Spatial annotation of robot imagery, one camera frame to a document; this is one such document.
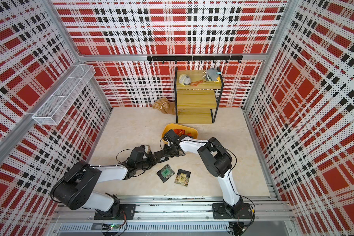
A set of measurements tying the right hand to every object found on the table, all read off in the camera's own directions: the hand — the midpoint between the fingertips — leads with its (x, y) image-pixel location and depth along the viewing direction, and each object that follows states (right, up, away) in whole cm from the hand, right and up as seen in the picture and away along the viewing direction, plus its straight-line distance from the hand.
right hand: (166, 154), depth 94 cm
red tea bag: (+10, +14, +5) cm, 18 cm away
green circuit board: (-22, -29, -25) cm, 44 cm away
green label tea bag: (+1, -9, -7) cm, 12 cm away
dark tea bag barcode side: (-2, -3, -2) cm, 4 cm away
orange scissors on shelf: (+19, +45, -6) cm, 49 cm away
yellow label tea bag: (+11, -11, -9) cm, 18 cm away
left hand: (-2, -2, -2) cm, 4 cm away
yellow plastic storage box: (0, +17, +8) cm, 19 cm away
